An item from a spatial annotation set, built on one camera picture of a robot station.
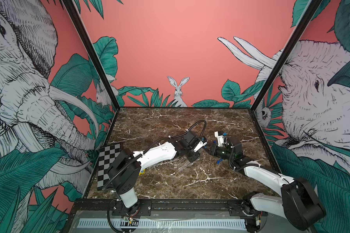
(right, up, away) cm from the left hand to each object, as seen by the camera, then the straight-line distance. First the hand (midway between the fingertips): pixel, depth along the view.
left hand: (196, 151), depth 84 cm
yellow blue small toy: (-33, -13, +1) cm, 35 cm away
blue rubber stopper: (+15, -7, +6) cm, 17 cm away
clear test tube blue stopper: (-8, -8, +3) cm, 12 cm away
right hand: (+3, +4, -2) cm, 6 cm away
